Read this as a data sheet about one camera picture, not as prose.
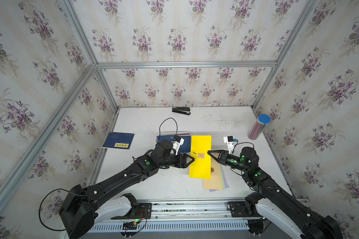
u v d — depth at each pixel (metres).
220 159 0.66
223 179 0.84
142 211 0.72
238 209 0.73
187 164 0.67
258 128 0.91
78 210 0.38
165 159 0.60
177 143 0.69
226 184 0.81
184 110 1.15
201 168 0.73
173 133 0.98
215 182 0.82
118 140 1.01
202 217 0.73
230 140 0.71
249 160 0.58
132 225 0.72
